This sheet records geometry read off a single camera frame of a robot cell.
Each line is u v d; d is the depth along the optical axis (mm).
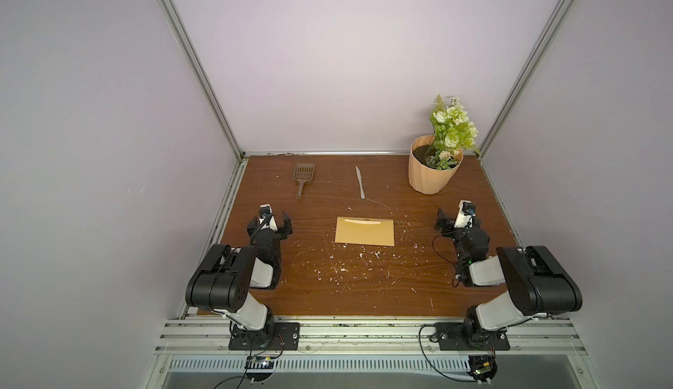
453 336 732
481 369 707
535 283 447
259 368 714
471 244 681
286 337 729
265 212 774
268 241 697
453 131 858
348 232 953
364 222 975
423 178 973
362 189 1070
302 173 1137
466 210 770
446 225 816
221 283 457
